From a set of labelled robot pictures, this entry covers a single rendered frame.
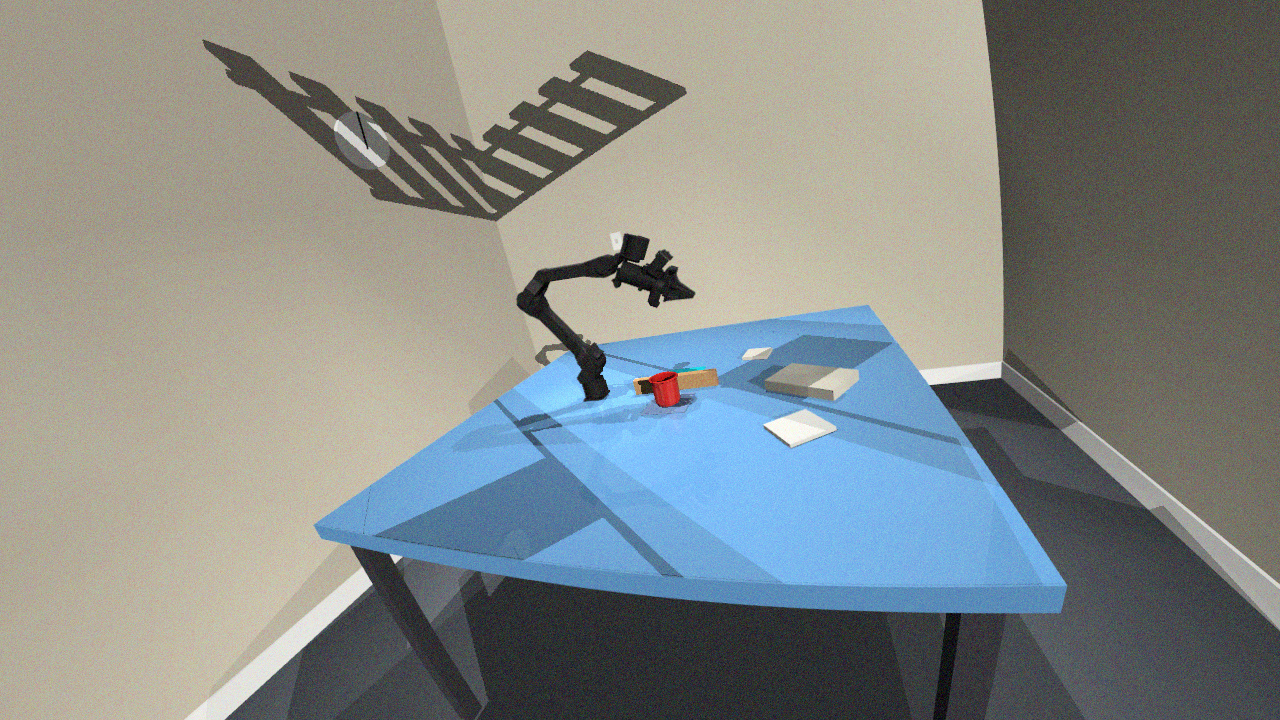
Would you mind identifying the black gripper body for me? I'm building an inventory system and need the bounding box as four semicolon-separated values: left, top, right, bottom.
635;265;678;307

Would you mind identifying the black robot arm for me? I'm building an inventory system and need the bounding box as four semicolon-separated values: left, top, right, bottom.
516;233;673;402

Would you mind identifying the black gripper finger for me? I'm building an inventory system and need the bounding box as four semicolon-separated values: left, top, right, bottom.
673;273;695;293
663;279;695;302

